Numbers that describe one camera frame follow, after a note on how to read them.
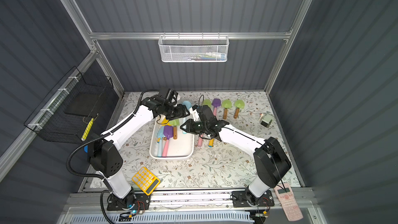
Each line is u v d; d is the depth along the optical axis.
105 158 0.45
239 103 1.12
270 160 0.45
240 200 0.73
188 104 0.86
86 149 0.72
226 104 1.12
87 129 0.68
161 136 0.94
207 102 1.16
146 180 0.79
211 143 0.92
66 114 0.72
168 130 0.95
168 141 0.91
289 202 0.72
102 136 0.47
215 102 1.15
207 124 0.65
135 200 0.72
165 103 0.66
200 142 0.92
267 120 0.99
